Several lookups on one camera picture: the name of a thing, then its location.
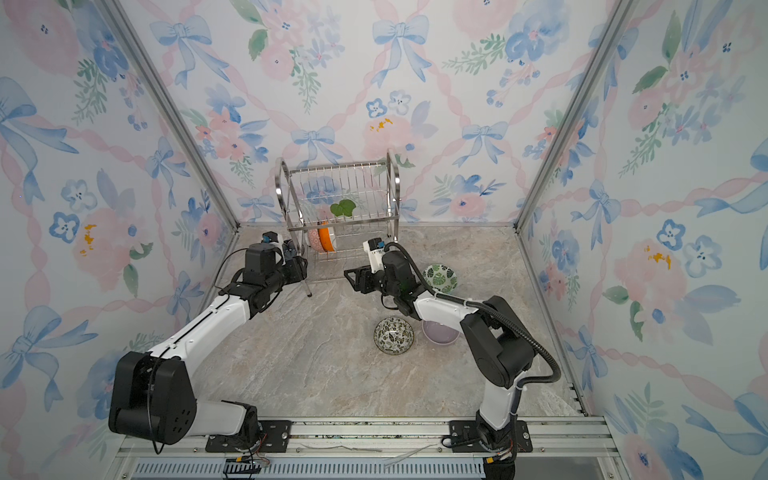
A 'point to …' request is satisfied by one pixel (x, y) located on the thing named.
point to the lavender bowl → (438, 334)
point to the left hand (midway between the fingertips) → (300, 259)
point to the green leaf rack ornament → (344, 207)
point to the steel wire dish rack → (374, 187)
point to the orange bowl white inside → (326, 238)
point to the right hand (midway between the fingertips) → (351, 269)
